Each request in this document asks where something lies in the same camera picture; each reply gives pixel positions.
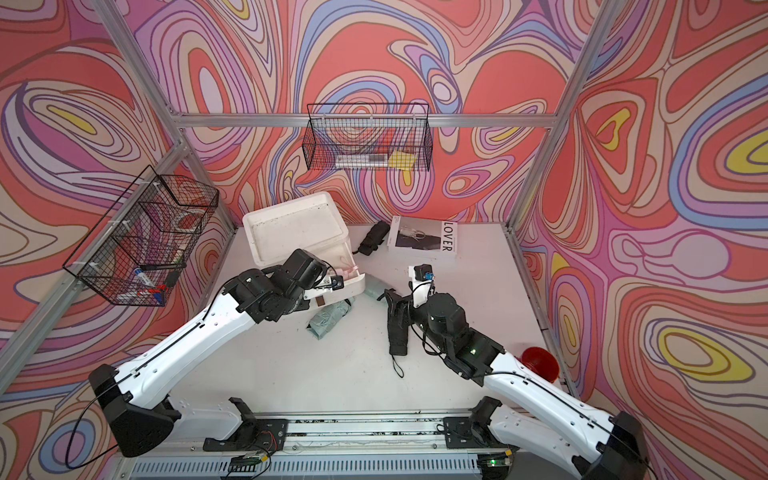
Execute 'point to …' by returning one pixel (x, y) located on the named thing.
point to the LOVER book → (423, 235)
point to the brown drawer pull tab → (320, 300)
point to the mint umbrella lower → (327, 317)
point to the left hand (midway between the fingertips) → (297, 278)
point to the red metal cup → (541, 361)
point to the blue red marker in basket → (157, 290)
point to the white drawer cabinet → (311, 223)
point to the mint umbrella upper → (374, 287)
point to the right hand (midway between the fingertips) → (398, 295)
